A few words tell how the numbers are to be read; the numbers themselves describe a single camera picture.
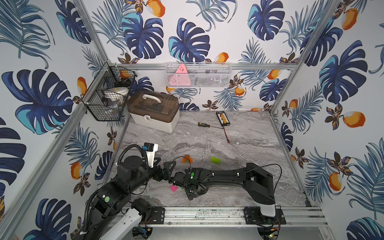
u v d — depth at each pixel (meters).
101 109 0.82
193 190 0.57
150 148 0.55
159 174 0.55
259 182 0.50
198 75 0.93
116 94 0.80
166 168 0.56
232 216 0.76
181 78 0.90
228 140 1.03
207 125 1.10
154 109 0.97
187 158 0.93
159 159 0.67
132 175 0.45
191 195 0.71
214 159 0.95
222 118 1.15
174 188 0.82
